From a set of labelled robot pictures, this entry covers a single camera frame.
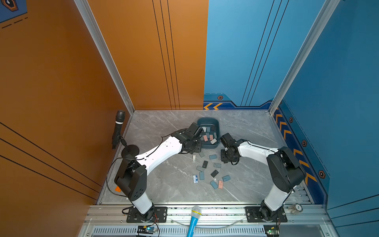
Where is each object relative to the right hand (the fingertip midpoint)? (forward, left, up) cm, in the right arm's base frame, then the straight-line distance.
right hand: (224, 158), depth 94 cm
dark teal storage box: (+27, +9, +5) cm, 29 cm away
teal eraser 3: (-13, +1, +1) cm, 13 cm away
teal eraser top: (+1, +7, +1) cm, 8 cm away
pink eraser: (+14, +12, +3) cm, 18 cm away
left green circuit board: (-38, +42, 0) cm, 57 cm away
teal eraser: (+22, +9, +3) cm, 24 cm away
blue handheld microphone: (-31, +18, +5) cm, 36 cm away
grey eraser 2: (-7, +16, +1) cm, 17 cm away
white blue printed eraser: (-13, +19, +1) cm, 23 cm away
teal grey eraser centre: (-5, +5, 0) cm, 7 cm away
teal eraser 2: (-12, +15, +1) cm, 19 cm away
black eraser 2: (-4, +13, 0) cm, 14 cm away
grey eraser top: (+2, +15, +2) cm, 15 cm away
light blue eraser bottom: (-16, +8, +1) cm, 18 cm away
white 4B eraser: (+23, +12, +1) cm, 26 cm away
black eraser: (+23, +6, +2) cm, 24 cm away
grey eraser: (+16, +5, +3) cm, 17 cm away
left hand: (+1, +16, +13) cm, 21 cm away
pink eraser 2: (+15, +8, +2) cm, 17 cm away
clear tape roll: (-29, -29, +6) cm, 42 cm away
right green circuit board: (-37, -19, -2) cm, 42 cm away
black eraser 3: (-10, +7, +1) cm, 13 cm away
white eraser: (+11, +6, +3) cm, 13 cm away
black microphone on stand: (+1, +61, +22) cm, 65 cm away
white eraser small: (0, +20, +1) cm, 20 cm away
